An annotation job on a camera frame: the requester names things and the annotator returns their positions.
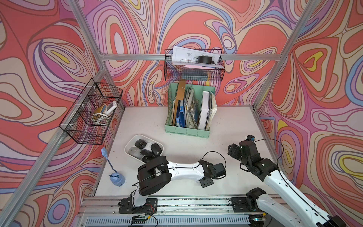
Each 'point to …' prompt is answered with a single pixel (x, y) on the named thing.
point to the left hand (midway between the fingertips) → (206, 178)
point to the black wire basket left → (86, 120)
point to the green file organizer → (198, 91)
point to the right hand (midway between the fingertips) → (235, 152)
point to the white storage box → (130, 140)
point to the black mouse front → (147, 152)
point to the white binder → (204, 109)
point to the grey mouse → (135, 152)
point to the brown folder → (181, 95)
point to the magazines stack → (189, 101)
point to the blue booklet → (181, 115)
